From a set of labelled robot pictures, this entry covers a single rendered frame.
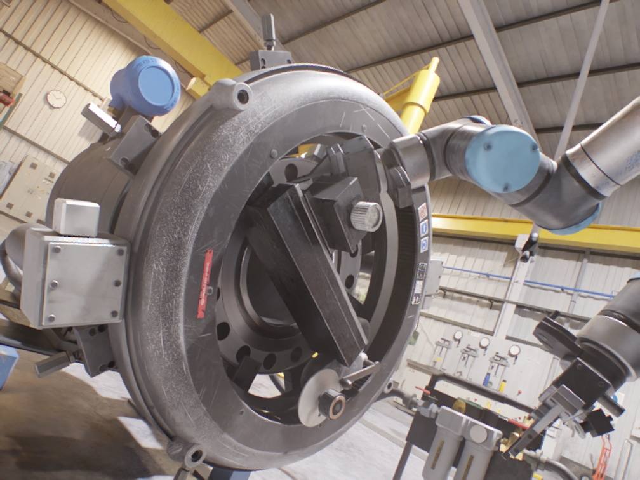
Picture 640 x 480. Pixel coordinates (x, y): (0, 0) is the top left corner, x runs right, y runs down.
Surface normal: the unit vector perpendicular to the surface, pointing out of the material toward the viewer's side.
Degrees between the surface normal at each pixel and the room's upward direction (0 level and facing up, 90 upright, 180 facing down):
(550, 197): 123
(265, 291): 63
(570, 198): 140
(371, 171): 129
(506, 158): 116
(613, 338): 78
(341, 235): 155
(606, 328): 73
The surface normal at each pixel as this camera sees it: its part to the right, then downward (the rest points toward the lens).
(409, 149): -0.10, -0.29
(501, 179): 0.06, 0.28
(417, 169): 0.15, 0.50
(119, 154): 0.70, 0.17
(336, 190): -0.36, -0.75
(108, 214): -0.66, -0.22
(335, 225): -0.61, 0.64
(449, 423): -0.59, -0.41
